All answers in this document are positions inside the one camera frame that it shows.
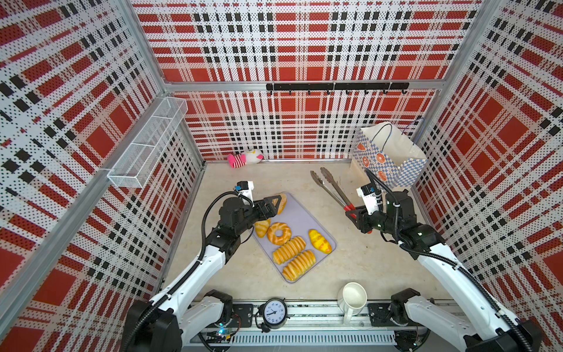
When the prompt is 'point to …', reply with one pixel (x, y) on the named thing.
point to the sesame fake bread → (282, 203)
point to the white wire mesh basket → (136, 163)
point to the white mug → (352, 299)
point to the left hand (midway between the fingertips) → (274, 202)
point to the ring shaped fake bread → (279, 240)
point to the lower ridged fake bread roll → (299, 265)
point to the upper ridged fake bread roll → (287, 251)
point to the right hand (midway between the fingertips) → (351, 213)
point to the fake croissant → (262, 226)
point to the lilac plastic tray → (300, 219)
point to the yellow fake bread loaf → (319, 241)
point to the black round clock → (274, 312)
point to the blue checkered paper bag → (388, 154)
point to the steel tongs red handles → (345, 204)
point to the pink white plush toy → (250, 156)
